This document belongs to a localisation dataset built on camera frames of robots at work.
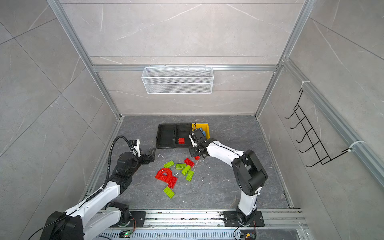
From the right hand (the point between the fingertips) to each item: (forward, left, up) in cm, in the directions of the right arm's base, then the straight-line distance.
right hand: (193, 149), depth 93 cm
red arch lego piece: (-15, +18, -4) cm, 24 cm away
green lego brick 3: (-15, +3, -6) cm, 16 cm away
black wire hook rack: (-21, -53, +27) cm, 63 cm away
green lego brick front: (-25, +14, -4) cm, 29 cm away
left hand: (-3, +26, +10) cm, 28 cm away
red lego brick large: (-7, +3, -5) cm, 9 cm away
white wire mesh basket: (+40, +10, +24) cm, 48 cm away
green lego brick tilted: (-12, +4, -3) cm, 13 cm away
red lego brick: (-19, +13, -5) cm, 23 cm away
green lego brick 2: (-9, +8, -4) cm, 13 cm away
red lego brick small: (+9, +8, -3) cm, 13 cm away
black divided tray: (+14, +18, -3) cm, 23 cm away
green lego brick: (-7, +16, -5) cm, 18 cm away
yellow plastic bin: (+18, -9, 0) cm, 20 cm away
